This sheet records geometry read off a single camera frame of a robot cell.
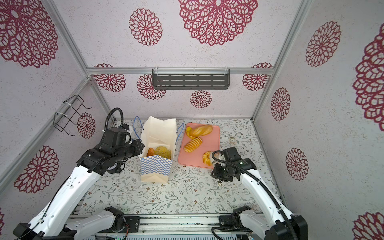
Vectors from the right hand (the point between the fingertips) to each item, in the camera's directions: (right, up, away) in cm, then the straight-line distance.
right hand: (213, 172), depth 78 cm
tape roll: (+19, +17, +30) cm, 40 cm away
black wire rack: (-75, +35, +1) cm, 82 cm away
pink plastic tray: (+2, +14, +28) cm, 32 cm away
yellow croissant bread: (-14, +23, +31) cm, 41 cm away
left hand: (-34, +14, -6) cm, 37 cm away
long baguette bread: (-4, +23, +27) cm, 36 cm away
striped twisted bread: (-11, +13, +22) cm, 27 cm away
